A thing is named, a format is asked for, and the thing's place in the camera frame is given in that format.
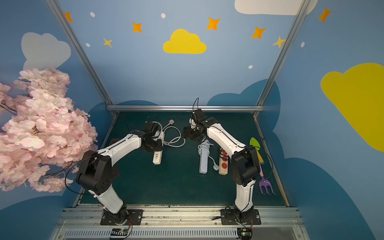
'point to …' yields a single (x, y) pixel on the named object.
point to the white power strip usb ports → (157, 154)
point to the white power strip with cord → (203, 150)
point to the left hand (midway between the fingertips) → (160, 146)
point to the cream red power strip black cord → (224, 157)
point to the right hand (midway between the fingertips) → (187, 135)
